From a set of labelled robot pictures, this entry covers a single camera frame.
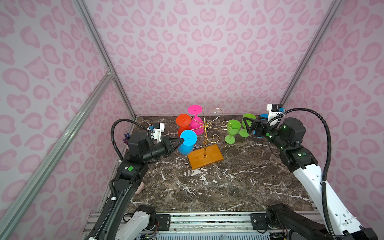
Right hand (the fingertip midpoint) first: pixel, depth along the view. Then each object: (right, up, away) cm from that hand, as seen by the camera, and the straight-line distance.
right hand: (252, 116), depth 66 cm
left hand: (-30, -9, -4) cm, 31 cm away
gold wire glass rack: (-20, -3, +7) cm, 21 cm away
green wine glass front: (0, -4, +33) cm, 33 cm away
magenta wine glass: (-24, -3, +19) cm, 31 cm away
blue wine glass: (-27, -9, 0) cm, 29 cm away
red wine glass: (-31, -2, +6) cm, 32 cm away
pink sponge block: (-56, -38, +16) cm, 69 cm away
